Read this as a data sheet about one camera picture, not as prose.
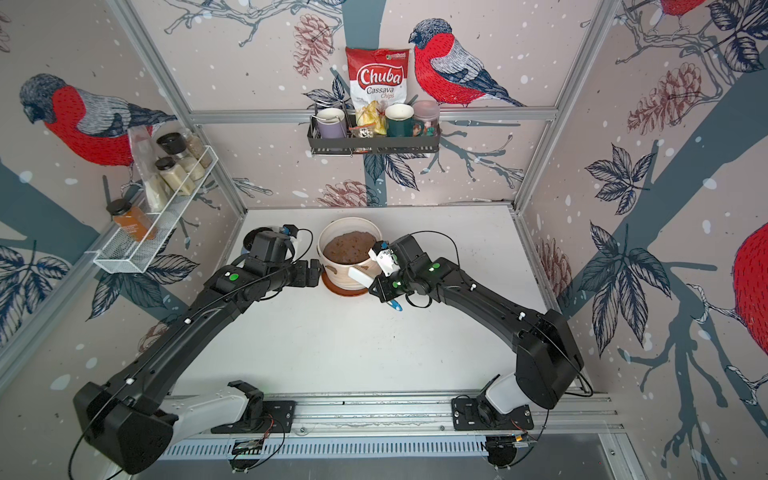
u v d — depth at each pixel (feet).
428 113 2.78
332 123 2.63
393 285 2.27
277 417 2.40
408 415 2.45
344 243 3.17
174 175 2.50
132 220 2.17
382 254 2.39
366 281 2.60
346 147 2.91
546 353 1.36
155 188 2.34
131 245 2.30
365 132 2.79
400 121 2.63
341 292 3.10
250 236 3.44
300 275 2.25
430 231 2.40
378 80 2.59
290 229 2.25
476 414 2.18
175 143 2.56
